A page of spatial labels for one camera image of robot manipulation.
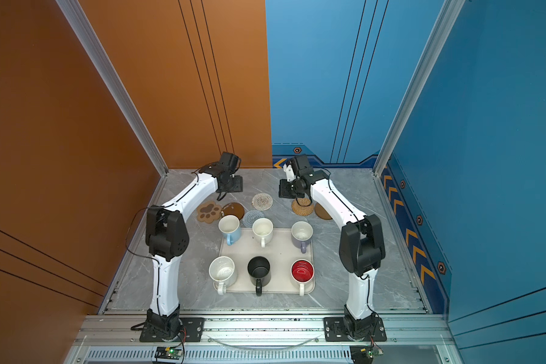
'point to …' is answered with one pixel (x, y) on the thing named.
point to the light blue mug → (230, 228)
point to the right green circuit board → (365, 354)
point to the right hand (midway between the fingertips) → (278, 191)
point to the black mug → (259, 271)
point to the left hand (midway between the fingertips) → (235, 183)
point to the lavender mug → (301, 234)
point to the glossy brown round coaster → (233, 208)
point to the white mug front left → (222, 271)
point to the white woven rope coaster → (262, 202)
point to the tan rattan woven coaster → (302, 206)
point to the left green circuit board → (169, 353)
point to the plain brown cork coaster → (321, 212)
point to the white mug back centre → (262, 228)
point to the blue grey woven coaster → (250, 216)
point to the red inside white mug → (302, 271)
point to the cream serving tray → (281, 252)
